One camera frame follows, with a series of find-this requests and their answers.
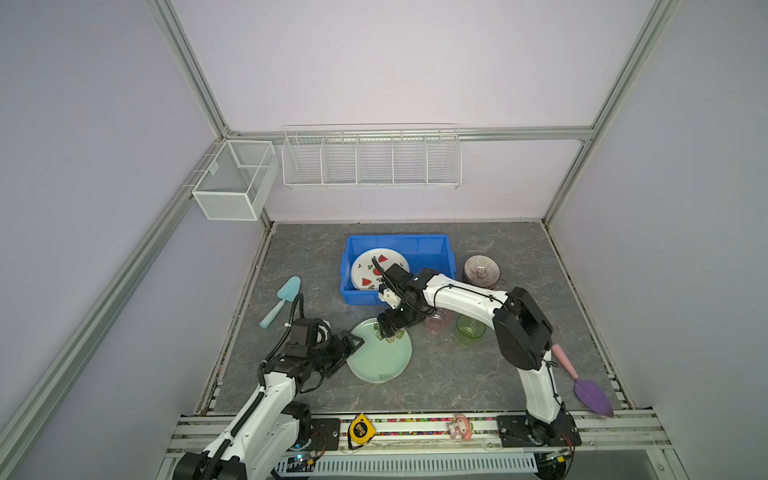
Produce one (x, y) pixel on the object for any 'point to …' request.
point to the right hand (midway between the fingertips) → (394, 330)
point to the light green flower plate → (378, 360)
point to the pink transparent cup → (439, 322)
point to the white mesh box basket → (234, 185)
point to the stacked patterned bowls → (481, 270)
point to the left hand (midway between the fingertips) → (356, 353)
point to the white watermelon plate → (364, 273)
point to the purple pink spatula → (589, 392)
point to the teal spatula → (288, 291)
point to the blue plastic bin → (422, 251)
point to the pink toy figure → (460, 428)
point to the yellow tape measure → (362, 430)
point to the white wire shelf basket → (378, 156)
